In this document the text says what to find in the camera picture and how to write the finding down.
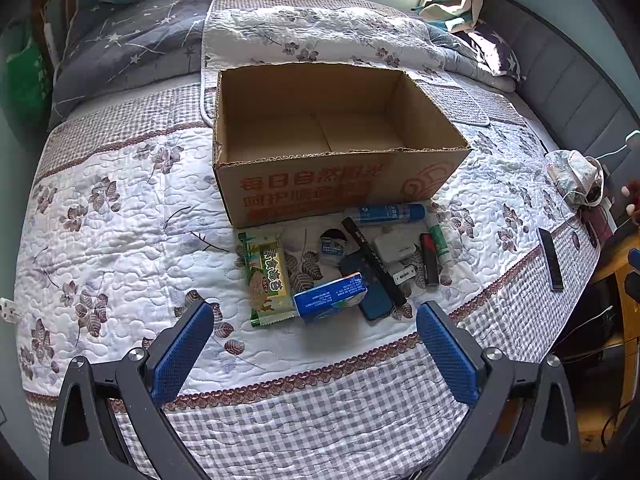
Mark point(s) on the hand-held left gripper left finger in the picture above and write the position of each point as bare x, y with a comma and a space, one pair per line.
182, 355

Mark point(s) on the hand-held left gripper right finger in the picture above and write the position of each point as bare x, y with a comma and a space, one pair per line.
445, 355

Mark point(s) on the red black lighter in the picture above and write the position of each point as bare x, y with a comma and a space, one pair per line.
429, 260

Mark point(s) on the green snack packet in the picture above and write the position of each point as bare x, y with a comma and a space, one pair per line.
265, 275

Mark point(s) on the green and white tube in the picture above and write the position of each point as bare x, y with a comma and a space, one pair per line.
437, 237

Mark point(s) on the white charger adapter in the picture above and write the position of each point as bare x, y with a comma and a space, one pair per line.
392, 247

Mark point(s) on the long black tube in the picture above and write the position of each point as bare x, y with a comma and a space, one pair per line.
370, 255

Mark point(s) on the blue paper carton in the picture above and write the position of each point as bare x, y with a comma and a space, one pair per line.
325, 302

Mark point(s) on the blue spray bottle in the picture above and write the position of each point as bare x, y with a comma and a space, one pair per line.
385, 213

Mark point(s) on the small round jar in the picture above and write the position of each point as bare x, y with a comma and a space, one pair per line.
332, 247

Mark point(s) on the brown cardboard box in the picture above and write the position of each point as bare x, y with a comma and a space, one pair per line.
300, 195

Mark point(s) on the floral quilted bedspread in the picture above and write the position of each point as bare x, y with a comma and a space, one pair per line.
125, 240

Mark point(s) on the black remote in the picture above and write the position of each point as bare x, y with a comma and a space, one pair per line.
550, 260

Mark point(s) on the white power strip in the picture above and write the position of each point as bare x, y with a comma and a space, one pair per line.
7, 309

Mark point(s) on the yellow wooden cabinet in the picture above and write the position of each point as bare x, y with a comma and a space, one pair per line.
612, 270

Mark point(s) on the floral face mask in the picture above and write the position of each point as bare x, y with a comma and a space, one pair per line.
575, 170

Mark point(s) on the brown plush toy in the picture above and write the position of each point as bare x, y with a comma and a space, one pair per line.
631, 207

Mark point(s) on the grey padded headboard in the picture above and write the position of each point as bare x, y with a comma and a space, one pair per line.
575, 85

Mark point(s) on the purple star pillow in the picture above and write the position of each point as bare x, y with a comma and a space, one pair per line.
492, 50

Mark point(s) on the grey star pattern pillow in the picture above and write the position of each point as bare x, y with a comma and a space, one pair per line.
125, 50

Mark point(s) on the green bag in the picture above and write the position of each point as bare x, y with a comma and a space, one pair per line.
27, 80

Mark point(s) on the folded floral quilt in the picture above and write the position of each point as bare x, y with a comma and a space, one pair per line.
310, 35

